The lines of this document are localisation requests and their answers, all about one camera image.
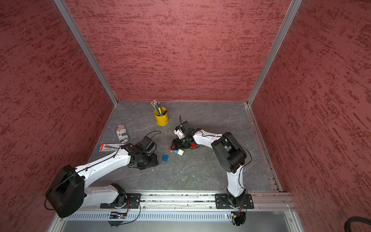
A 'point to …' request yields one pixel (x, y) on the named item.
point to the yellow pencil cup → (161, 120)
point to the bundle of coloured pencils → (157, 106)
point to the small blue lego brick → (165, 157)
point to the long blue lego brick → (176, 151)
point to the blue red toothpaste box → (109, 147)
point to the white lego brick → (180, 152)
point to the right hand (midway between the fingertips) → (175, 149)
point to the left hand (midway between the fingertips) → (153, 167)
